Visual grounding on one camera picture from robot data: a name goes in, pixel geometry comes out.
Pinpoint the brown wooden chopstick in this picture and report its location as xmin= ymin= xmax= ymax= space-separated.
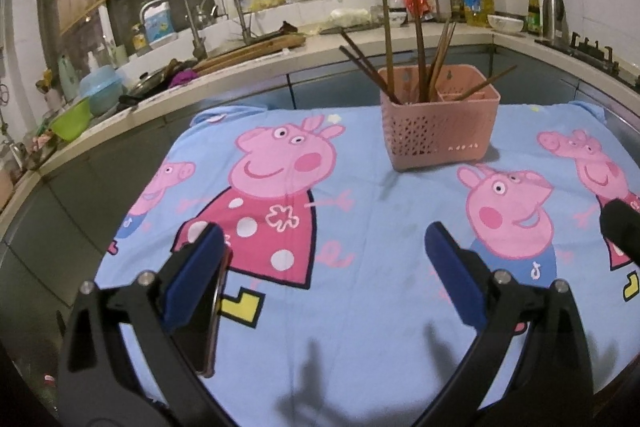
xmin=338 ymin=46 xmax=400 ymax=104
xmin=340 ymin=29 xmax=400 ymax=104
xmin=427 ymin=18 xmax=457 ymax=102
xmin=414 ymin=18 xmax=427 ymax=103
xmin=382 ymin=0 xmax=395 ymax=100
xmin=454 ymin=65 xmax=518 ymax=102

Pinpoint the gas stove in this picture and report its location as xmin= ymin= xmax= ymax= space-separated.
xmin=535 ymin=32 xmax=639 ymax=92

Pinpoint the steel kettle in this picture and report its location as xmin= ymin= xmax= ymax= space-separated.
xmin=542 ymin=0 xmax=568 ymax=43

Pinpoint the pink perforated utensil basket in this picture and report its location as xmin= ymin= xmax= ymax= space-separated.
xmin=380 ymin=65 xmax=501 ymax=171

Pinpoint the green glass bottle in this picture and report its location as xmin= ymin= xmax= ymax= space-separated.
xmin=526 ymin=0 xmax=541 ymax=36

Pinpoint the white ceramic bowl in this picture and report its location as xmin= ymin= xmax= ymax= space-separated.
xmin=487 ymin=14 xmax=524 ymax=35

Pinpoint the blue Peppa Pig towel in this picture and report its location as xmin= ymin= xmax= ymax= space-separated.
xmin=96 ymin=102 xmax=639 ymax=426

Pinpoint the green plastic bowl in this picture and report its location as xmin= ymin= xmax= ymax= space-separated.
xmin=50 ymin=98 xmax=92 ymax=142

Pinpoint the red packet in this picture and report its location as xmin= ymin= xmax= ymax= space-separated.
xmin=405 ymin=0 xmax=432 ymax=20

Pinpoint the blue plastic container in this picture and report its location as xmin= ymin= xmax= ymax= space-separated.
xmin=79 ymin=65 xmax=124 ymax=117

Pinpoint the black pan with lid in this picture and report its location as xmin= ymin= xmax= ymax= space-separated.
xmin=117 ymin=65 xmax=183 ymax=110

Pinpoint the chrome sink faucet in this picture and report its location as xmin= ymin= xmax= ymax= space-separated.
xmin=139 ymin=0 xmax=206 ymax=60

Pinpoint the blue white detergent jug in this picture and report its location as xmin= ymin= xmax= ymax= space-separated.
xmin=143 ymin=1 xmax=177 ymax=49

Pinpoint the wooden cutting board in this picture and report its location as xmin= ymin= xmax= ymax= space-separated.
xmin=193 ymin=34 xmax=306 ymax=75

